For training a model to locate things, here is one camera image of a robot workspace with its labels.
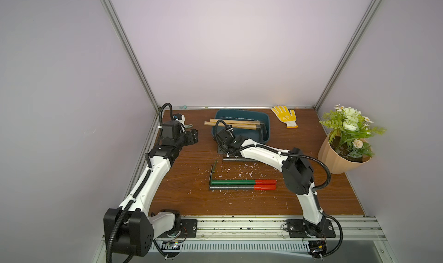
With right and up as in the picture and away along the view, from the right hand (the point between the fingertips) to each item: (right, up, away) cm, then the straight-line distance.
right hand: (221, 145), depth 91 cm
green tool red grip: (-3, -18, -5) cm, 19 cm away
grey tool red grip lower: (+17, -20, -7) cm, 27 cm away
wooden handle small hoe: (+23, +12, +17) cm, 31 cm away
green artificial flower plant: (+55, +9, -19) cm, 59 cm away
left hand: (-14, +9, -9) cm, 18 cm away
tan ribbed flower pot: (+53, -5, -9) cm, 54 cm away
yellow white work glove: (+45, +16, +24) cm, 54 cm away
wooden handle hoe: (+9, +10, +14) cm, 19 cm away
